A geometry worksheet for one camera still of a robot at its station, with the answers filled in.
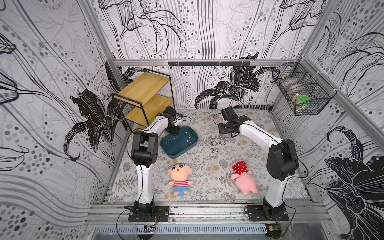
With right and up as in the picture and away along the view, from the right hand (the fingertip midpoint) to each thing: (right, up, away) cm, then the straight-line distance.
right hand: (225, 126), depth 95 cm
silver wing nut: (-8, -9, +8) cm, 14 cm away
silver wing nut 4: (-8, -11, +4) cm, 14 cm away
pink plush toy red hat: (+7, -29, -17) cm, 34 cm away
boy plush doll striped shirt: (-28, -25, -15) cm, 40 cm away
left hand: (-34, -4, +8) cm, 35 cm away
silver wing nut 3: (-2, -8, +7) cm, 10 cm away
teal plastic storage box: (-35, -13, +1) cm, 37 cm away
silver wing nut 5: (0, -12, +4) cm, 12 cm away
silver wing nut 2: (-8, -15, +1) cm, 17 cm away
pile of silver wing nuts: (-25, -10, +6) cm, 27 cm away
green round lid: (+38, +15, -16) cm, 44 cm away
